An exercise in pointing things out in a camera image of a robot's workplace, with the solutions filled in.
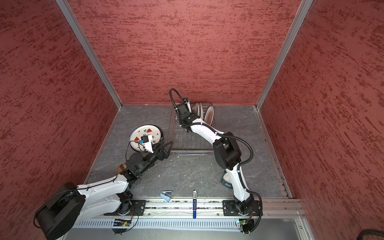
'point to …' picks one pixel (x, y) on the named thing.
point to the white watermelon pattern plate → (142, 130)
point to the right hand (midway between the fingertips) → (188, 115)
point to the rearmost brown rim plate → (209, 115)
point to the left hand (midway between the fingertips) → (169, 144)
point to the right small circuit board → (248, 225)
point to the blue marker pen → (194, 204)
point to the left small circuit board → (120, 223)
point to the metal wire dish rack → (183, 142)
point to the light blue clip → (165, 197)
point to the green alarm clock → (225, 180)
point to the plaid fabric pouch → (121, 168)
